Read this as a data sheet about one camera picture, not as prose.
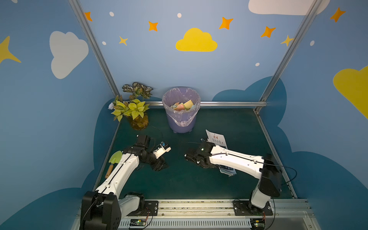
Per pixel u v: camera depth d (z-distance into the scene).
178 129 1.04
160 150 0.72
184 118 0.86
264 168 0.44
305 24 0.75
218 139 0.90
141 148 0.62
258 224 0.72
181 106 1.03
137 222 0.72
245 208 0.75
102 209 0.39
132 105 0.88
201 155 0.54
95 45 0.82
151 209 0.73
